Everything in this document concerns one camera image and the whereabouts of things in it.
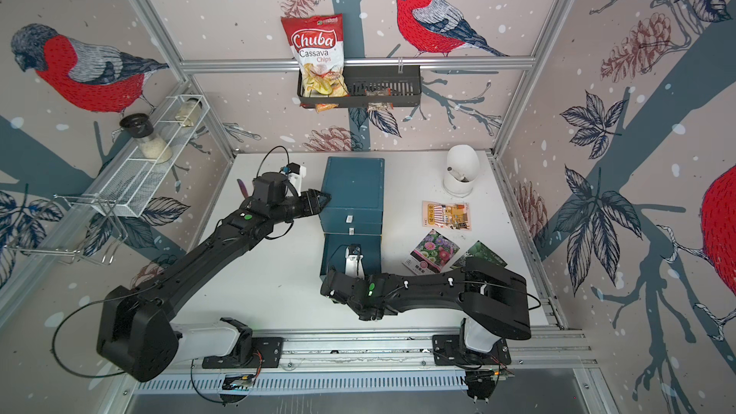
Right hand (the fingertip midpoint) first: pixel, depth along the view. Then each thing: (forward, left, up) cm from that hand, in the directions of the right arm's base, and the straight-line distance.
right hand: (338, 284), depth 80 cm
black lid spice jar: (+23, +49, +31) cm, 63 cm away
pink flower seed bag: (+13, -29, -6) cm, 32 cm away
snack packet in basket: (+57, -10, +20) cm, 61 cm away
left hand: (+19, +3, +17) cm, 26 cm away
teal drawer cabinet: (+23, -4, +16) cm, 29 cm away
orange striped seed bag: (+28, -33, -5) cm, 44 cm away
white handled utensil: (+37, -38, +7) cm, 53 cm away
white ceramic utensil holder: (+43, -41, +7) cm, 60 cm away
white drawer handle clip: (+14, -3, +13) cm, 19 cm away
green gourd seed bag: (+15, -45, -6) cm, 47 cm away
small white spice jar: (+40, +48, +30) cm, 69 cm away
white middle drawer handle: (+14, -3, +5) cm, 15 cm away
